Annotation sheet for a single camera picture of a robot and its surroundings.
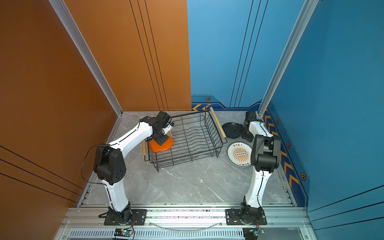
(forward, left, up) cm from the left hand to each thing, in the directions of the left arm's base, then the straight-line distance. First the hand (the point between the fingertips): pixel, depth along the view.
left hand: (160, 136), depth 92 cm
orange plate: (-3, +3, -7) cm, 9 cm away
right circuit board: (-47, -50, -12) cm, 70 cm away
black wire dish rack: (+8, -22, -10) cm, 26 cm away
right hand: (+8, -52, -7) cm, 53 cm away
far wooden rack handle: (-13, +5, +8) cm, 16 cm away
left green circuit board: (-48, +12, -13) cm, 51 cm away
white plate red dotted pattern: (-7, -50, -8) cm, 51 cm away
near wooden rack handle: (+5, -35, +8) cm, 37 cm away
